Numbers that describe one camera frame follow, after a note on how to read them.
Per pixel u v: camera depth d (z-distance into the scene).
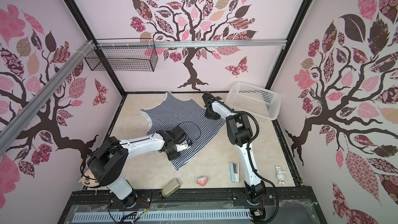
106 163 0.46
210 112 0.90
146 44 0.90
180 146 0.81
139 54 0.95
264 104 1.13
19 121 0.52
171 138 0.67
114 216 0.70
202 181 0.76
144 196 0.75
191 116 1.06
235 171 0.81
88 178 0.72
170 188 0.74
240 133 0.62
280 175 0.79
